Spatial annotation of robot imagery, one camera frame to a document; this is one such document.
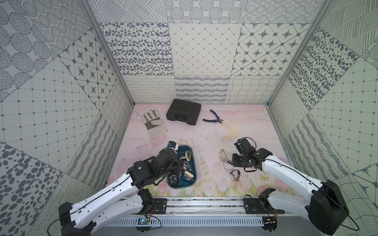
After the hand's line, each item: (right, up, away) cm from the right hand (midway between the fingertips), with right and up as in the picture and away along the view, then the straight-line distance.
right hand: (236, 162), depth 84 cm
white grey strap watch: (-4, -3, +4) cm, 7 cm away
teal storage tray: (-29, +4, +7) cm, 30 cm away
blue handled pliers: (-6, +24, +27) cm, 37 cm away
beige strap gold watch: (-6, +2, +8) cm, 10 cm away
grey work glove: (-54, +21, +24) cm, 63 cm away
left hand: (-29, +3, -13) cm, 32 cm away
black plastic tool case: (-30, +30, +26) cm, 50 cm away
